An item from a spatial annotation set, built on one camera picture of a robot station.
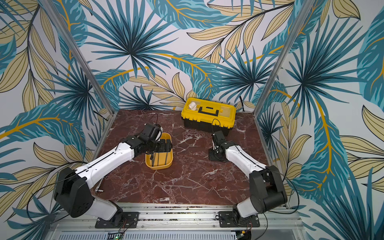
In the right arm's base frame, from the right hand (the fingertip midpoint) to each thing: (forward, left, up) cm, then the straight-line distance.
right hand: (213, 156), depth 90 cm
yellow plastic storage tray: (0, +32, -4) cm, 33 cm away
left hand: (+1, +28, +9) cm, 29 cm away
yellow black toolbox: (+24, +2, +11) cm, 26 cm away
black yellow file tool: (+2, +37, -5) cm, 38 cm away
